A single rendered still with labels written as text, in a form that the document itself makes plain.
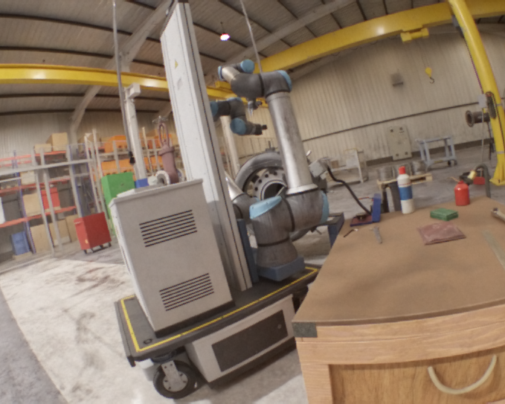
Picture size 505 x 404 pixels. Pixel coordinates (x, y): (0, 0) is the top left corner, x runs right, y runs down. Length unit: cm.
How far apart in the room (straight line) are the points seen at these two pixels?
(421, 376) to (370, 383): 13
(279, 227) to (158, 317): 59
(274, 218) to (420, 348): 76
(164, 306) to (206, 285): 18
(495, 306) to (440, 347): 14
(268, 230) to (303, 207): 18
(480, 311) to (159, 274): 93
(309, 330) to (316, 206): 66
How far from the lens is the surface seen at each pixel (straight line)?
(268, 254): 115
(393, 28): 1349
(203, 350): 105
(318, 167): 205
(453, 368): 74
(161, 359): 109
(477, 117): 847
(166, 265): 99
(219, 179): 117
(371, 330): 61
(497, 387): 86
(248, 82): 125
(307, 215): 116
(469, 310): 62
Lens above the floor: 80
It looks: 5 degrees down
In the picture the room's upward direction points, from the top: 13 degrees counter-clockwise
